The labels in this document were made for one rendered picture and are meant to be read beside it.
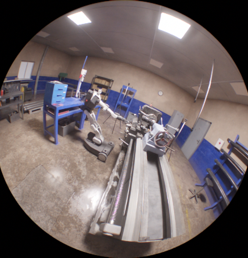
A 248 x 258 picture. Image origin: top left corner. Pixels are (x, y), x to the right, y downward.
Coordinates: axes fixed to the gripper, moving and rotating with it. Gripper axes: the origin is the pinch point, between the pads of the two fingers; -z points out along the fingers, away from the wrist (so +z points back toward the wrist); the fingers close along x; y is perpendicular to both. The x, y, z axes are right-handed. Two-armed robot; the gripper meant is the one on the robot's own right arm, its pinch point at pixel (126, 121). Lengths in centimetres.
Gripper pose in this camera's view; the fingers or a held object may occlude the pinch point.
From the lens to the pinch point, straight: 166.8
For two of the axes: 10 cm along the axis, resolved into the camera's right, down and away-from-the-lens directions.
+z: -9.2, -4.0, 0.3
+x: -0.2, -0.3, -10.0
